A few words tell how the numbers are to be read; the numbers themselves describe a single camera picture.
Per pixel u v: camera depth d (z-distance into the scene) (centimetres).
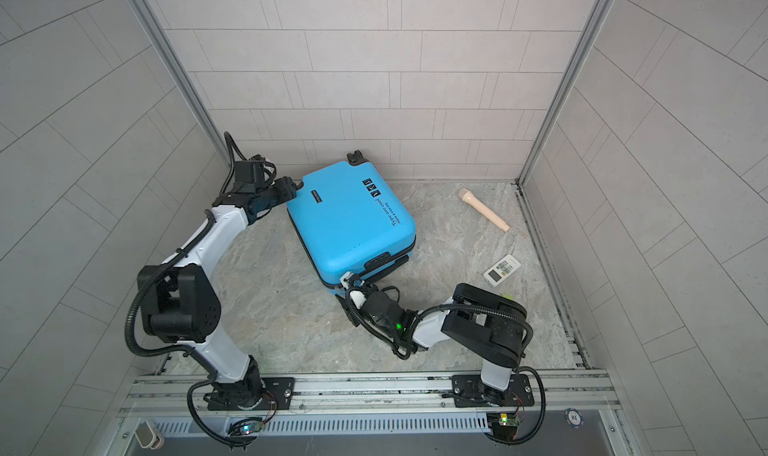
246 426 65
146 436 63
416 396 72
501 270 91
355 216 83
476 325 47
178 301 45
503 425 68
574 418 68
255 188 67
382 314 62
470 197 108
